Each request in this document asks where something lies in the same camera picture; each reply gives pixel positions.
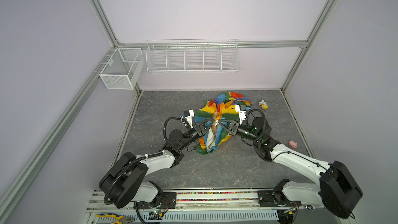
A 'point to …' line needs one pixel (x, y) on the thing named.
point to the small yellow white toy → (263, 104)
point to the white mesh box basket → (124, 69)
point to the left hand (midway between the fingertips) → (215, 123)
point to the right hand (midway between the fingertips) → (218, 123)
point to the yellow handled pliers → (122, 219)
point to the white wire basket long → (192, 56)
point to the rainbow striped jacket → (222, 107)
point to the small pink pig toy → (293, 144)
